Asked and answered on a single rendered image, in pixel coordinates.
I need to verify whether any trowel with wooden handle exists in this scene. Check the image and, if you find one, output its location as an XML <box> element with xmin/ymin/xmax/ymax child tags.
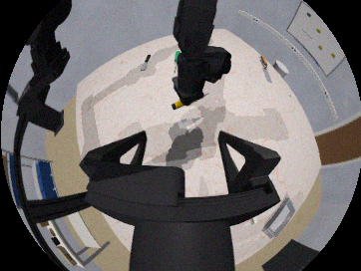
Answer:
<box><xmin>260</xmin><ymin>56</ymin><xmax>272</xmax><ymax>83</ymax></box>

